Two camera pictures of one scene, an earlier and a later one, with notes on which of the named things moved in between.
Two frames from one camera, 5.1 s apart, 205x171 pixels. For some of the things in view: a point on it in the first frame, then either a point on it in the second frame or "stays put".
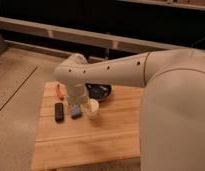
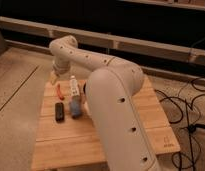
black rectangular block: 59,112 stays put
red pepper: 59,93 stays put
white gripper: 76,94 -> 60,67
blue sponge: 75,109 stays put
